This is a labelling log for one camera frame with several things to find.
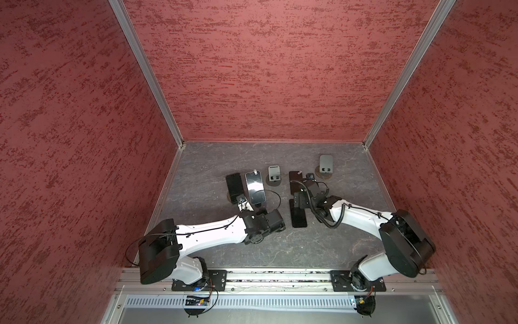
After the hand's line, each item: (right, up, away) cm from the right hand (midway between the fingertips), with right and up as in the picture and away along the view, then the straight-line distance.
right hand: (304, 199), depth 92 cm
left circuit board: (-44, -34, -19) cm, 59 cm away
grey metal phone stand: (-14, +9, +8) cm, 18 cm away
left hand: (-23, -7, -11) cm, 26 cm away
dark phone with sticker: (-7, +11, -21) cm, 24 cm away
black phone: (-32, +7, 0) cm, 33 cm away
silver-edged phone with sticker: (-23, +7, -2) cm, 24 cm away
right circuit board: (+18, -34, -21) cm, 44 cm away
